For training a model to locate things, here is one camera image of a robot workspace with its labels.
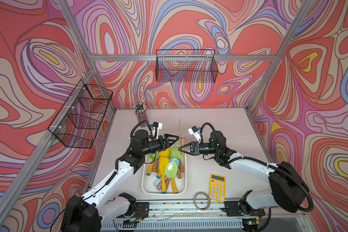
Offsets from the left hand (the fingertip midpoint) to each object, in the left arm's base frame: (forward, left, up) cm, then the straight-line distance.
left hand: (178, 141), depth 70 cm
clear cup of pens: (+30, +25, -8) cm, 40 cm away
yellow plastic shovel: (-3, +9, -21) cm, 24 cm away
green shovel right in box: (-4, 0, -5) cm, 6 cm away
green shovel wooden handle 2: (-6, +4, -23) cm, 24 cm away
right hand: (-4, -1, -5) cm, 6 cm away
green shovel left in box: (-7, +11, -1) cm, 13 cm away
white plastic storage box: (-14, +17, -26) cm, 34 cm away
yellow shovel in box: (+5, +9, -24) cm, 26 cm away
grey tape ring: (-22, -9, -26) cm, 35 cm away
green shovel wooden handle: (+2, -2, -1) cm, 3 cm away
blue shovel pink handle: (-15, +11, -24) cm, 30 cm away
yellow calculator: (-16, -22, -25) cm, 37 cm away
